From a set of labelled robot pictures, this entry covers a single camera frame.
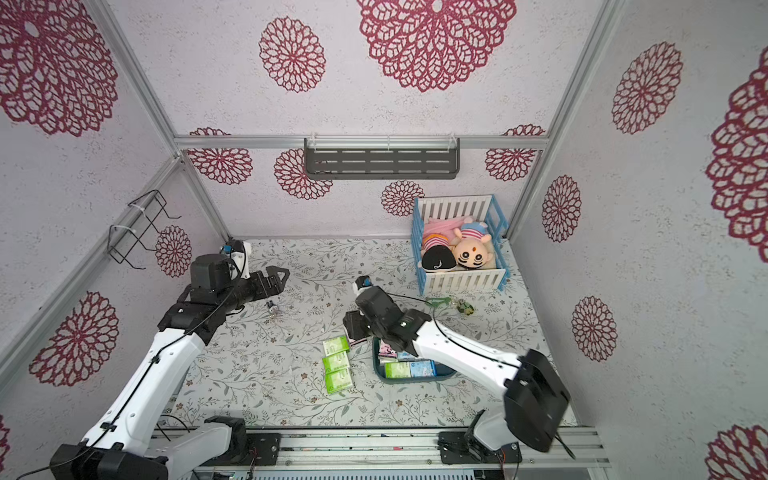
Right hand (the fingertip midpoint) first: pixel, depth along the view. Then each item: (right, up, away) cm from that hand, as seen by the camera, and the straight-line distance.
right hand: (359, 319), depth 81 cm
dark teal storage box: (+5, -14, +4) cm, 15 cm away
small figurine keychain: (+34, +1, +19) cm, 39 cm away
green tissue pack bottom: (-6, -16, +3) cm, 17 cm away
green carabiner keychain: (+26, +2, +22) cm, 34 cm away
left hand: (-21, +12, -4) cm, 25 cm away
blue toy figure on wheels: (-31, +1, +19) cm, 36 cm away
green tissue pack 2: (-8, -9, +8) cm, 15 cm away
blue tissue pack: (+18, -15, +3) cm, 23 cm away
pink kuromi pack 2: (0, -9, +10) cm, 14 cm away
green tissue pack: (+11, -15, +3) cm, 19 cm away
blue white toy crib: (+44, +36, +29) cm, 63 cm away
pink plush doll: (+29, +29, +29) cm, 50 cm away
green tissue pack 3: (-7, -13, +5) cm, 16 cm away
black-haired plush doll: (+25, +19, +19) cm, 36 cm away
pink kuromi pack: (+7, -10, +4) cm, 13 cm away
